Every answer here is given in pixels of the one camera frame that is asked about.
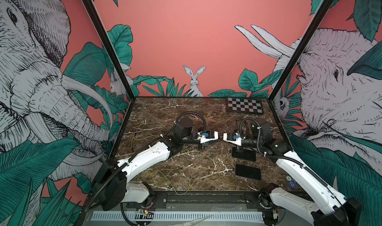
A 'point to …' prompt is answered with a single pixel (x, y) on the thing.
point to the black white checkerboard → (253, 106)
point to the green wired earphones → (214, 161)
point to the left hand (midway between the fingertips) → (219, 136)
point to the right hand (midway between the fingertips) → (222, 135)
